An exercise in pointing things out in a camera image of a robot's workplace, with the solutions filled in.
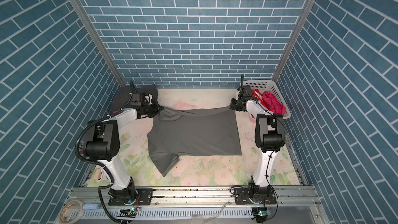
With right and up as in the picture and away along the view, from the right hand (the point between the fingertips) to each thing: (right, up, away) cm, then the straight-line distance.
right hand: (231, 103), depth 102 cm
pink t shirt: (+27, +1, 0) cm, 27 cm away
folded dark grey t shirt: (-76, +4, +7) cm, 77 cm away
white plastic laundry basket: (+29, +13, +13) cm, 35 cm away
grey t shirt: (-37, -19, -5) cm, 42 cm away
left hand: (-44, -2, -5) cm, 44 cm away
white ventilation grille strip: (-47, -50, -32) cm, 76 cm away
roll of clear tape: (-81, -51, -30) cm, 100 cm away
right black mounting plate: (+1, -45, -28) cm, 53 cm away
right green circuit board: (+8, -50, -32) cm, 60 cm away
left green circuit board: (-54, -51, -31) cm, 80 cm away
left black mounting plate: (-46, -45, -28) cm, 71 cm away
